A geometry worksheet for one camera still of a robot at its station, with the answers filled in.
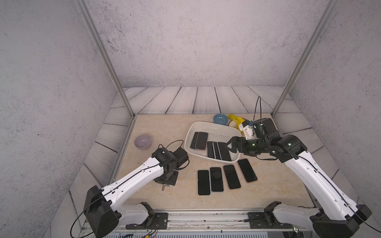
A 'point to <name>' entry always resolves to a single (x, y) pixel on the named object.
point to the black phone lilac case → (193, 144)
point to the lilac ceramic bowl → (143, 141)
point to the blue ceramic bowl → (221, 119)
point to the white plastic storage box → (192, 127)
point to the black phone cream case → (203, 182)
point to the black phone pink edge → (210, 149)
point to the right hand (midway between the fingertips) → (231, 147)
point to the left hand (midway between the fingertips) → (169, 183)
